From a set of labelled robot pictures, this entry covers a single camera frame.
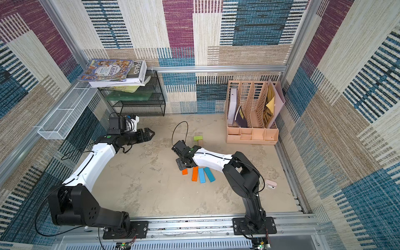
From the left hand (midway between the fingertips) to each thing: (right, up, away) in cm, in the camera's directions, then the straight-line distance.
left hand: (147, 133), depth 85 cm
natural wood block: (+28, -7, +20) cm, 35 cm away
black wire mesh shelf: (-8, +21, +20) cm, 30 cm away
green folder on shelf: (-16, +22, +8) cm, 29 cm away
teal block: (+34, -24, +6) cm, 42 cm away
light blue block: (+29, -24, +5) cm, 38 cm away
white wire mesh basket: (-35, +5, -14) cm, 38 cm away
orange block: (+19, -22, +6) cm, 30 cm away
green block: (+26, -4, +23) cm, 34 cm away
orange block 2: (+25, -23, +7) cm, 35 cm away
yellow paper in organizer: (+68, +16, +5) cm, 71 cm away
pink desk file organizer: (+67, +18, +33) cm, 77 cm away
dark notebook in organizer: (+55, +10, +20) cm, 59 cm away
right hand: (+20, -16, +7) cm, 27 cm away
